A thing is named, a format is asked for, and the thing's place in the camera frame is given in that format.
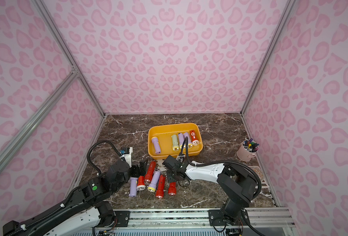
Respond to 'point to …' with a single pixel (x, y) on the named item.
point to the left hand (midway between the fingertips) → (141, 159)
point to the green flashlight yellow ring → (175, 146)
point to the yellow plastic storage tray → (164, 140)
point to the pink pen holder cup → (247, 150)
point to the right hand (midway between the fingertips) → (171, 177)
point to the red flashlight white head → (141, 185)
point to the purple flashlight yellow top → (157, 147)
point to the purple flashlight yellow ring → (152, 186)
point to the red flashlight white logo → (193, 138)
